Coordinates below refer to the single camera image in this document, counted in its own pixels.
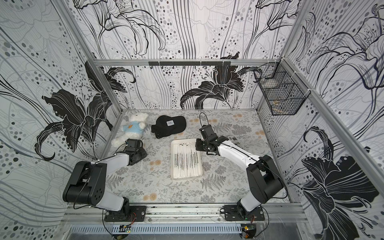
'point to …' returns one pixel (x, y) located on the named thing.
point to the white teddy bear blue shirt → (133, 130)
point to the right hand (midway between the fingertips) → (198, 143)
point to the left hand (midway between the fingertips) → (145, 155)
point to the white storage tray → (185, 161)
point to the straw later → (197, 163)
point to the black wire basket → (284, 91)
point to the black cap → (166, 125)
